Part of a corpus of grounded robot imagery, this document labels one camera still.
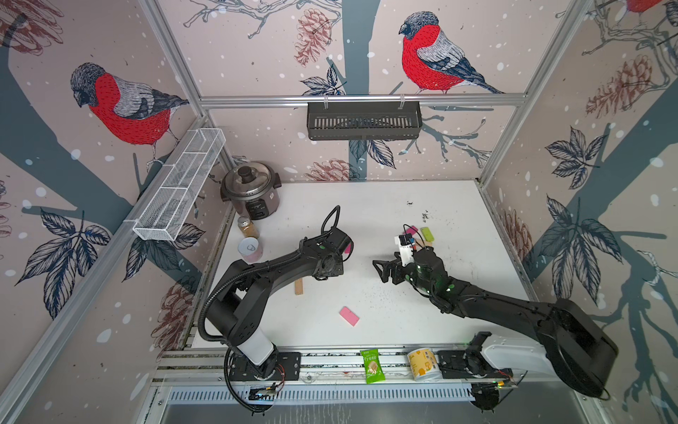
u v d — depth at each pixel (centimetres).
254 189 95
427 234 103
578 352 41
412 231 105
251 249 93
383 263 75
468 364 66
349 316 83
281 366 73
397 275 73
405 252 74
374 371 71
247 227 95
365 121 104
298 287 89
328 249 69
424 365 68
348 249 75
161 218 71
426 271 63
